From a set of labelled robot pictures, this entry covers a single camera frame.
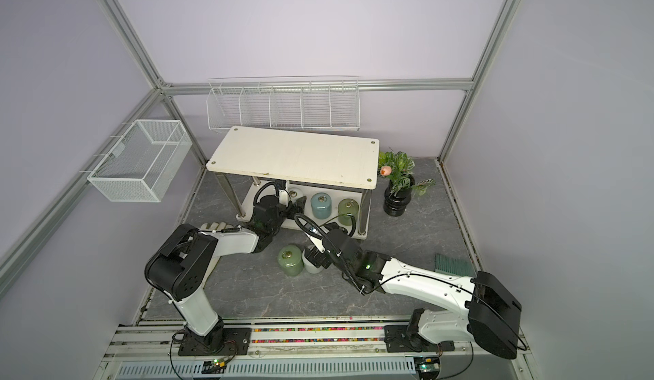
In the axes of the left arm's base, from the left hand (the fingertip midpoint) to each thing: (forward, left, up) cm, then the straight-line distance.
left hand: (297, 196), depth 94 cm
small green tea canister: (-8, -18, +3) cm, 20 cm away
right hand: (-19, -7, +6) cm, 21 cm away
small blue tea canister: (-6, -9, +1) cm, 11 cm away
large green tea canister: (-23, +2, -3) cm, 24 cm away
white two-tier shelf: (-12, -11, +23) cm, 29 cm away
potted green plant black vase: (-3, -34, +17) cm, 38 cm away
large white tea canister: (-24, -3, -7) cm, 25 cm away
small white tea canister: (-2, +1, +4) cm, 4 cm away
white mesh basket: (+8, +50, +15) cm, 53 cm away
